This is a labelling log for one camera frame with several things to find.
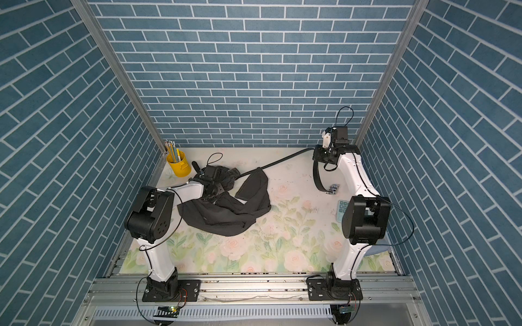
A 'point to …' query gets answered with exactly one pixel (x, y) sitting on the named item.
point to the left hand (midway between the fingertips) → (222, 190)
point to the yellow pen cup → (181, 168)
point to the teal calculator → (342, 205)
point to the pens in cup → (172, 151)
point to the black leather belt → (332, 189)
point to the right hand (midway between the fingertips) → (319, 153)
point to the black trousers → (231, 212)
